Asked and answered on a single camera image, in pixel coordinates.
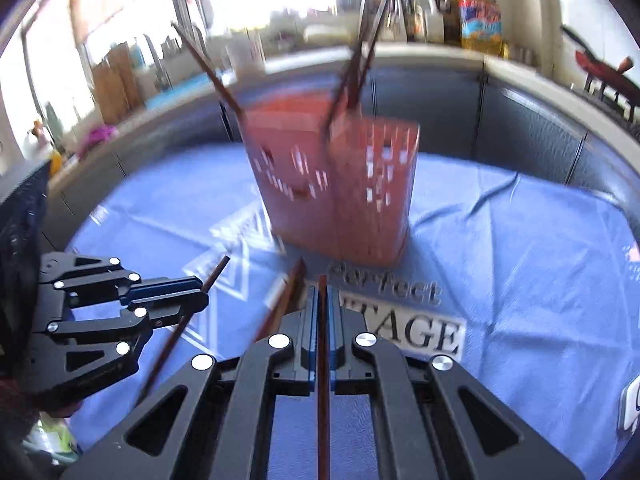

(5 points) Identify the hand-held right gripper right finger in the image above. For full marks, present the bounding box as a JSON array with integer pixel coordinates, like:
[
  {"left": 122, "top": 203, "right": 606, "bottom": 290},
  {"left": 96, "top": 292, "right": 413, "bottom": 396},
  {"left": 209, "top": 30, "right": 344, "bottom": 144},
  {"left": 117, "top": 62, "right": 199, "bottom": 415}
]
[{"left": 327, "top": 290, "right": 584, "bottom": 480}]

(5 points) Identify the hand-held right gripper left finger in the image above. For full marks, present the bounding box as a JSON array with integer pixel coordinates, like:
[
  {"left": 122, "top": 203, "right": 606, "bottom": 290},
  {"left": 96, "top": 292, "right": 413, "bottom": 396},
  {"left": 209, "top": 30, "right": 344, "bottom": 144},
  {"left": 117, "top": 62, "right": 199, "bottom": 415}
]
[{"left": 60, "top": 290, "right": 320, "bottom": 480}]

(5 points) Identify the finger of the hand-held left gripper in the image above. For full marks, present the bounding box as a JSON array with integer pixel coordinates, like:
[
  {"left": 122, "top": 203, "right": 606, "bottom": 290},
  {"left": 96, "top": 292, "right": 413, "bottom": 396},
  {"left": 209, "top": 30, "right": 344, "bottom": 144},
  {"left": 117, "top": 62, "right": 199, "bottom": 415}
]
[
  {"left": 29, "top": 290, "right": 209, "bottom": 402},
  {"left": 41, "top": 254, "right": 204, "bottom": 307}
]

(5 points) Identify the single brown chopstick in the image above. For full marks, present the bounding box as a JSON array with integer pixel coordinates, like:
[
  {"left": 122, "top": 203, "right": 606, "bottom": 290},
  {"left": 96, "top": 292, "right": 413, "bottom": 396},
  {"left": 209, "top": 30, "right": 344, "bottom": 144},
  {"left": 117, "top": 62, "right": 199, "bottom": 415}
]
[
  {"left": 255, "top": 258, "right": 307, "bottom": 341},
  {"left": 134, "top": 255, "right": 231, "bottom": 406},
  {"left": 317, "top": 274, "right": 332, "bottom": 480}
]

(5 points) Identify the pink plastic utensil holder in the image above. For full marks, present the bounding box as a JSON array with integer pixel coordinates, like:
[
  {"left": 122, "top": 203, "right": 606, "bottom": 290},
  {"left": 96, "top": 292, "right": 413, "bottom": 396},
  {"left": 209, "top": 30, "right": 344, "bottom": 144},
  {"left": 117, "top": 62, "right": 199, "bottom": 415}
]
[{"left": 240, "top": 95, "right": 421, "bottom": 267}]

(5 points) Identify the magenta cloth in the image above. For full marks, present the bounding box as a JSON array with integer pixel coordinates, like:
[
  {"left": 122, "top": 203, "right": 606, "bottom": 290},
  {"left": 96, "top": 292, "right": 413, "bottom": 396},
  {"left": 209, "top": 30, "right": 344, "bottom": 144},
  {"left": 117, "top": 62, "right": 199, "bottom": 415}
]
[{"left": 80, "top": 125, "right": 121, "bottom": 153}]

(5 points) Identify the blue printed tablecloth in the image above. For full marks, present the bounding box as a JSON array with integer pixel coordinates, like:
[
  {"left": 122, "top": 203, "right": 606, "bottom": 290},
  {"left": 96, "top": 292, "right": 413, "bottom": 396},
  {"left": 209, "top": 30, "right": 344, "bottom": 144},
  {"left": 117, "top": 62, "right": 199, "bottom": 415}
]
[{"left": 65, "top": 142, "right": 640, "bottom": 480}]

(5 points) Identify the wooden cutting board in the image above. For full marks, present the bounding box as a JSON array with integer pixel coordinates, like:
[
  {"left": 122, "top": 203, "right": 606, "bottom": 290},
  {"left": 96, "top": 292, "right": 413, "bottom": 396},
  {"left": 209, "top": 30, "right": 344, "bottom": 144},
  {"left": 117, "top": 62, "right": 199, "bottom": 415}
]
[{"left": 90, "top": 42, "right": 141, "bottom": 123}]

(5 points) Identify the blue plastic basin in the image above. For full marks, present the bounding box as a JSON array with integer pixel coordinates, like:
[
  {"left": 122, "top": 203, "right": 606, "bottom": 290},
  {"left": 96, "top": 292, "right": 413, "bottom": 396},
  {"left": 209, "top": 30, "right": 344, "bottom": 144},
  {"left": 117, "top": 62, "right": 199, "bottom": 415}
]
[{"left": 150, "top": 72, "right": 231, "bottom": 106}]

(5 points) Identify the steel kitchen faucet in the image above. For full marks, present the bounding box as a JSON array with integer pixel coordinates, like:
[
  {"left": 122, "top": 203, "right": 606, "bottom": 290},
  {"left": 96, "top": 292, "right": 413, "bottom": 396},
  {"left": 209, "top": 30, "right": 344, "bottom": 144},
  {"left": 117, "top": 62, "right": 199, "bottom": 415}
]
[{"left": 142, "top": 34, "right": 171, "bottom": 92}]

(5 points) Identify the white mug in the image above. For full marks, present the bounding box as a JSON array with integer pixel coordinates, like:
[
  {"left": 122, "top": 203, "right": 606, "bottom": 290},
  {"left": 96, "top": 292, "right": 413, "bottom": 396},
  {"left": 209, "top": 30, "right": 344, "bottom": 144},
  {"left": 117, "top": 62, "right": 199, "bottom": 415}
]
[{"left": 225, "top": 35, "right": 266, "bottom": 78}]

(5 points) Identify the printed window blind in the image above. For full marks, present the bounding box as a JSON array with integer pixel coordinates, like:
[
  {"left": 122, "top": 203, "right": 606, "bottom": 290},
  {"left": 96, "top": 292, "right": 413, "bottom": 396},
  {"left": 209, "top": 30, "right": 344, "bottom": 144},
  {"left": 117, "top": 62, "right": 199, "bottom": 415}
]
[{"left": 70, "top": 0, "right": 173, "bottom": 43}]

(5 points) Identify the small white square device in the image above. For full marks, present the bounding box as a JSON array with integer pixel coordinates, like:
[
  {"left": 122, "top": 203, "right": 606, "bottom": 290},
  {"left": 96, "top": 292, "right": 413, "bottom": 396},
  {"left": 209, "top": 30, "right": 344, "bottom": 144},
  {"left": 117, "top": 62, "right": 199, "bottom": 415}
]
[{"left": 619, "top": 377, "right": 640, "bottom": 433}]

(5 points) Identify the white oblong object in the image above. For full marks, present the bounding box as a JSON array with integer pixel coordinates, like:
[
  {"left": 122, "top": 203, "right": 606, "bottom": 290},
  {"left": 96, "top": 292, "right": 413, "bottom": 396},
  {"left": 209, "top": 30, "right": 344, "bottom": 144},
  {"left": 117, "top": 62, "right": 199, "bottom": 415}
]
[{"left": 304, "top": 22, "right": 352, "bottom": 44}]

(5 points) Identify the white plastic jug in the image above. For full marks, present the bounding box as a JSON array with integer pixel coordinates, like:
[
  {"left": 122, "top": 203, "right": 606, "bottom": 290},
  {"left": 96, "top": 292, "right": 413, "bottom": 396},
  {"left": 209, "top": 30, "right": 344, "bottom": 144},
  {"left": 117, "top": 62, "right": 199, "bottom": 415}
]
[{"left": 412, "top": 0, "right": 446, "bottom": 43}]

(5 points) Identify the cooking oil bottle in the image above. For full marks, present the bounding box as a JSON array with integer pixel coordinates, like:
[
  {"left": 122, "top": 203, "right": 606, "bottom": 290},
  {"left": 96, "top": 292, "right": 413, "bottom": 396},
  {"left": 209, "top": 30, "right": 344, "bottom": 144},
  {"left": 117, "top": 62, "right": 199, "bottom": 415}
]
[{"left": 459, "top": 0, "right": 502, "bottom": 51}]

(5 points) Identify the red frying pan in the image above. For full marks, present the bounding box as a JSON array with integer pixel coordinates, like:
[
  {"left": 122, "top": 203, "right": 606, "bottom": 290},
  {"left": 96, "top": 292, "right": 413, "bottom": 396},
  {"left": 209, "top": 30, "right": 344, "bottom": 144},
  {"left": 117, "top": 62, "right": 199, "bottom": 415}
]
[{"left": 560, "top": 25, "right": 640, "bottom": 91}]

